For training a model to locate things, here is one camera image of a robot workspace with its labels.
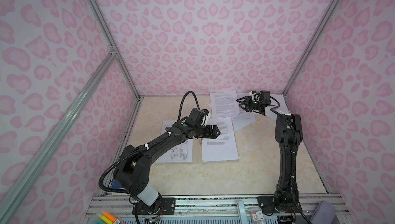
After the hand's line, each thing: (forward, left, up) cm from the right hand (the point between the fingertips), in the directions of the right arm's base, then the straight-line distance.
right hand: (240, 100), depth 104 cm
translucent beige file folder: (-34, +28, -9) cm, 45 cm away
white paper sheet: (-30, +12, -9) cm, 34 cm away
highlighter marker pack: (-66, +68, -7) cm, 95 cm away
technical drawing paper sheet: (-34, +37, -9) cm, 52 cm away
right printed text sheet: (+4, -34, -14) cm, 37 cm away
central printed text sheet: (+6, +10, -11) cm, 16 cm away
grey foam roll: (-62, -31, -7) cm, 70 cm away
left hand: (-28, +18, +6) cm, 34 cm away
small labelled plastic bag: (-64, 0, -6) cm, 65 cm away
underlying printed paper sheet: (-9, -2, -8) cm, 13 cm away
